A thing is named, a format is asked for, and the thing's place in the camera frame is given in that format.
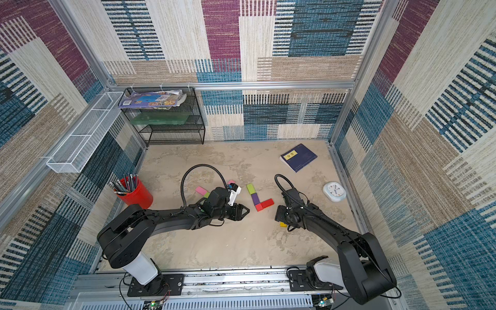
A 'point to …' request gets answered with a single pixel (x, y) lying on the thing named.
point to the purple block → (255, 199)
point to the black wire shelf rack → (192, 132)
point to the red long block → (267, 203)
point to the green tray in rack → (160, 117)
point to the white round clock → (335, 192)
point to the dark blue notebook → (298, 157)
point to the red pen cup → (130, 190)
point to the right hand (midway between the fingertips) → (284, 220)
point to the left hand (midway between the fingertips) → (247, 210)
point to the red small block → (259, 207)
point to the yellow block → (283, 225)
